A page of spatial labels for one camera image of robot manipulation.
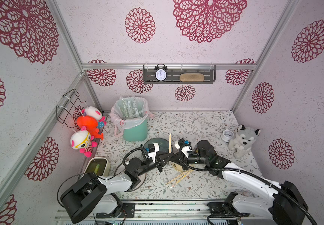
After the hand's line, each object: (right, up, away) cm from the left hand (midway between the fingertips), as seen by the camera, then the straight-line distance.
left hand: (173, 156), depth 72 cm
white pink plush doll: (-52, +24, +22) cm, 62 cm away
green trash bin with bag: (-27, +22, +18) cm, 39 cm away
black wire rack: (-58, +24, +3) cm, 63 cm away
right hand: (-2, 0, -1) cm, 3 cm away
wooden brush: (+13, +47, +18) cm, 52 cm away
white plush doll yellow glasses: (-52, +8, +8) cm, 53 cm away
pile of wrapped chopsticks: (+1, -18, +11) cm, 22 cm away
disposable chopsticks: (-2, +5, -5) cm, 7 cm away
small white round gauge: (+41, +9, +29) cm, 51 cm away
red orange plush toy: (-50, +16, +16) cm, 55 cm away
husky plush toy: (+43, +6, +11) cm, 44 cm away
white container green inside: (-44, -9, +12) cm, 47 cm away
